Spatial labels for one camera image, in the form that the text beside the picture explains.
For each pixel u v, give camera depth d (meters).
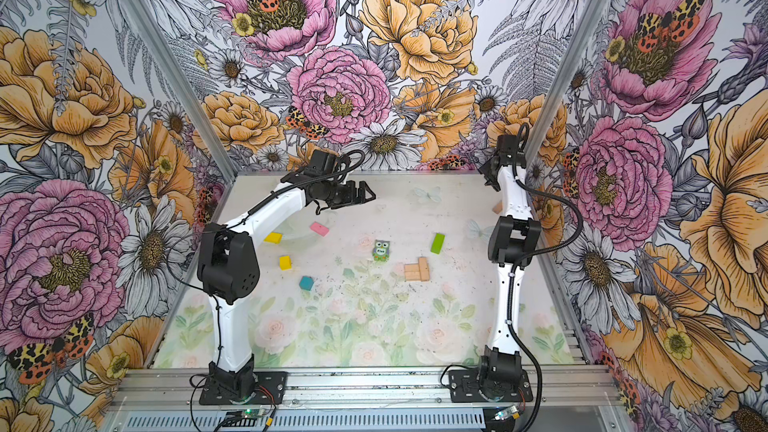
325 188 0.77
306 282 0.92
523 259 0.69
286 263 0.94
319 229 1.05
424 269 0.94
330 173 0.79
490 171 0.98
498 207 1.13
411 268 0.95
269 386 0.74
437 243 1.02
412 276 0.94
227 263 0.53
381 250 0.99
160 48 0.85
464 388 0.73
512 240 0.69
